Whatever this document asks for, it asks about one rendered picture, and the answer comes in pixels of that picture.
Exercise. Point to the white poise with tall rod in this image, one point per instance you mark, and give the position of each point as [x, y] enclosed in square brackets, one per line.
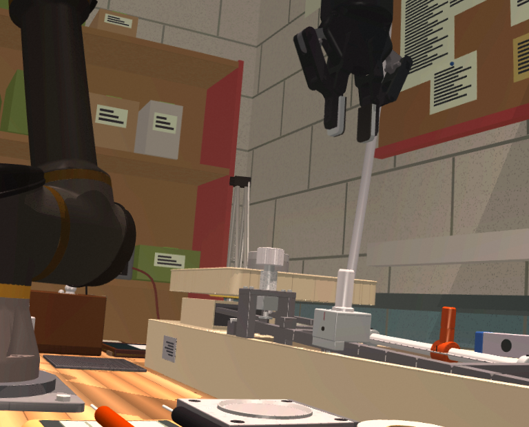
[342, 329]

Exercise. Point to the brown labelled box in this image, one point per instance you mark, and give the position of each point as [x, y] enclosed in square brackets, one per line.
[115, 21]
[113, 120]

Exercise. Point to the beige beam scale body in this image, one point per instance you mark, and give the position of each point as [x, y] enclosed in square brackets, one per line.
[291, 377]

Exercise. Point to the cork notice board red frame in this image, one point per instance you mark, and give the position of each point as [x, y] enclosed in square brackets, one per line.
[491, 106]

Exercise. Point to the white rider bar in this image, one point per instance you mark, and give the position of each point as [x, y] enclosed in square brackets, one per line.
[406, 343]

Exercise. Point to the dark flat tablet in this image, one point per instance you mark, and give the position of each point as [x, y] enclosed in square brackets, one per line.
[124, 348]

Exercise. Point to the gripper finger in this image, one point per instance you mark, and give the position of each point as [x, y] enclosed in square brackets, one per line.
[335, 115]
[367, 124]

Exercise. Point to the dark grey bolt bracket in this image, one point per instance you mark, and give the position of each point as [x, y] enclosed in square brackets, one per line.
[246, 311]

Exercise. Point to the grey mounting plate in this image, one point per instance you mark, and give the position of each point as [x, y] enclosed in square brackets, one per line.
[33, 402]

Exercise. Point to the silver knurled bolt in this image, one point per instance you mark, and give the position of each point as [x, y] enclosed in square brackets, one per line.
[271, 257]

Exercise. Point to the dark grey scale beam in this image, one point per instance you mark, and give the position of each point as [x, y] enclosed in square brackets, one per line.
[398, 357]

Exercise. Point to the orange rider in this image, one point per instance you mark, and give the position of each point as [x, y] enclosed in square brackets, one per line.
[447, 324]

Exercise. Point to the black ribbed mat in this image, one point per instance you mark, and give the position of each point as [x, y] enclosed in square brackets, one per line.
[93, 363]

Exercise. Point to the grey square weight pad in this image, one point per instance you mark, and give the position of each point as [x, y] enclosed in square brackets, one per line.
[264, 415]

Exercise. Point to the silver tripod stand black head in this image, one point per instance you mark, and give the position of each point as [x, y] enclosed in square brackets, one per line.
[240, 213]

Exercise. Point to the pale green wall note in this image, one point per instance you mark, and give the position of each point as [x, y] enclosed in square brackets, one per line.
[312, 6]

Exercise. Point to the grey wall socket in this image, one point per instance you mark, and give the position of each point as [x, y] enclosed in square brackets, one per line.
[126, 269]

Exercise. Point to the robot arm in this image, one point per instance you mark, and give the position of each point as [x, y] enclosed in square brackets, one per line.
[55, 133]

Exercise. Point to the wooden shelf unit red side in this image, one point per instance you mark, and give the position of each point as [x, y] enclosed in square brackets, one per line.
[166, 66]

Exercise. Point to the grey cylinder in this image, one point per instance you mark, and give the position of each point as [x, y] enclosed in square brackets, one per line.
[252, 260]

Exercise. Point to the teal back panel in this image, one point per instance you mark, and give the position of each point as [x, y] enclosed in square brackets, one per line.
[495, 315]

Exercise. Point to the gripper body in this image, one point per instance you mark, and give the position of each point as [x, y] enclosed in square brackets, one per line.
[358, 31]

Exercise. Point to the green plain box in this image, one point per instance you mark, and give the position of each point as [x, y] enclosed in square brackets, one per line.
[15, 106]

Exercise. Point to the white labelled box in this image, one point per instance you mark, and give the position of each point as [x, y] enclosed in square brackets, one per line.
[160, 129]

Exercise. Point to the brown wooden box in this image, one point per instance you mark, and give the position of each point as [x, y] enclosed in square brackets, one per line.
[69, 322]

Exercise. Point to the white block with blue end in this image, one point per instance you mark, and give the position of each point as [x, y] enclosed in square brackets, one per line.
[522, 346]

